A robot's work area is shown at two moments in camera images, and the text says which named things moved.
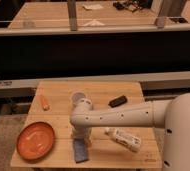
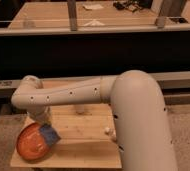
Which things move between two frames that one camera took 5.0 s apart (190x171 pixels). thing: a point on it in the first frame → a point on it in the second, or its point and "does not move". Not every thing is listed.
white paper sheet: [93, 6] does not move
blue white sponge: [80, 150] → [49, 133]
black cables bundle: [133, 5] does not move
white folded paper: [94, 23] does not move
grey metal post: [72, 9] does not move
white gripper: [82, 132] → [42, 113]
